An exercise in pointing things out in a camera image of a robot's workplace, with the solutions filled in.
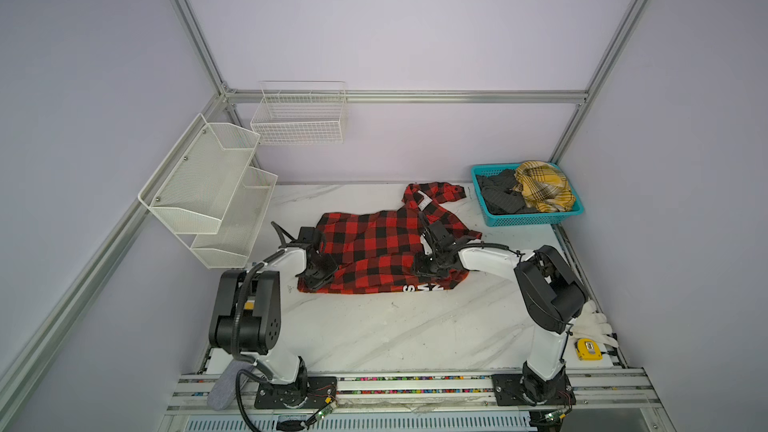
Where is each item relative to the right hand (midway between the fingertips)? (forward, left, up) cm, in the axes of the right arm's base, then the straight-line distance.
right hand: (413, 271), depth 94 cm
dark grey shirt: (+27, -30, +7) cm, 41 cm away
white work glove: (-15, -52, -4) cm, 54 cm away
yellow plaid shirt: (+29, -47, +9) cm, 56 cm away
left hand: (-3, +26, 0) cm, 26 cm away
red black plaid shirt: (+9, +14, -1) cm, 16 cm away
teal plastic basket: (+19, -44, +4) cm, 48 cm away
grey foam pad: (-34, +47, +2) cm, 58 cm away
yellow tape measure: (-23, -46, -2) cm, 51 cm away
